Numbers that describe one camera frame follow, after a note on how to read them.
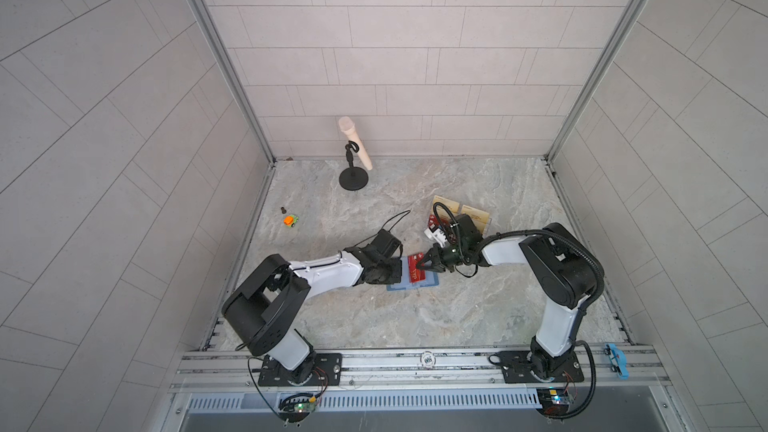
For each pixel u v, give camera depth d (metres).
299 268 0.49
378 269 0.68
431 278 0.85
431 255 0.84
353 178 1.09
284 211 0.99
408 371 0.72
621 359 0.71
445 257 0.81
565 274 0.49
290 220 0.96
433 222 0.92
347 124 0.91
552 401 0.68
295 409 0.64
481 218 0.89
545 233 0.54
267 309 0.43
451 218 0.77
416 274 0.86
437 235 0.87
